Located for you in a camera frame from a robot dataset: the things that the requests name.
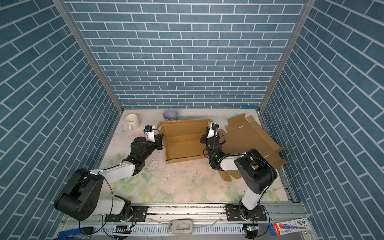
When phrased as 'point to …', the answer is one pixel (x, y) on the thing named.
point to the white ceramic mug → (133, 121)
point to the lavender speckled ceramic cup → (170, 114)
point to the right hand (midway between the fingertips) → (205, 126)
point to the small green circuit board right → (252, 228)
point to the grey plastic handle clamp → (180, 226)
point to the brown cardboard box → (182, 139)
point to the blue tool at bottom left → (64, 234)
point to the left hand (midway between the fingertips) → (164, 134)
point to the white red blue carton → (289, 226)
